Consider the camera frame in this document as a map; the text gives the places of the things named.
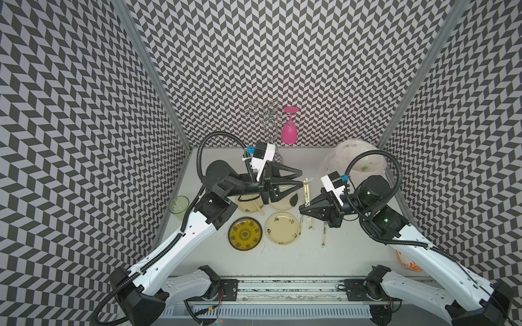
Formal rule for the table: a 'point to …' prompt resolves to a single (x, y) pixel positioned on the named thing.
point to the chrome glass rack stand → (270, 113)
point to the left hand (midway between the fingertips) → (301, 183)
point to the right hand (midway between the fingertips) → (302, 215)
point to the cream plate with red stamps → (282, 227)
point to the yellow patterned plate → (245, 233)
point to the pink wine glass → (289, 130)
